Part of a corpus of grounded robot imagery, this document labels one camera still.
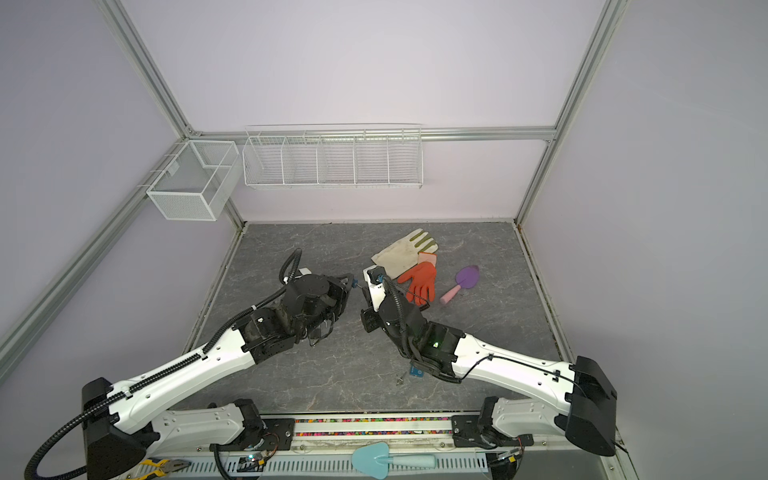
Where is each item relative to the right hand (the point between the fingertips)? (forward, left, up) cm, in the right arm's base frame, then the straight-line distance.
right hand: (365, 292), depth 70 cm
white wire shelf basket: (+55, -2, +2) cm, 55 cm away
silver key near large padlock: (-12, -8, -26) cm, 30 cm away
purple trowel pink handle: (+23, -32, -27) cm, 48 cm away
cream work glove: (+33, -10, -26) cm, 43 cm away
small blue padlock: (+2, +2, +1) cm, 4 cm away
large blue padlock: (-11, -13, -25) cm, 30 cm away
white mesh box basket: (+42, +60, +1) cm, 73 cm away
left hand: (+2, +2, +2) cm, 3 cm away
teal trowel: (-31, -2, -25) cm, 39 cm away
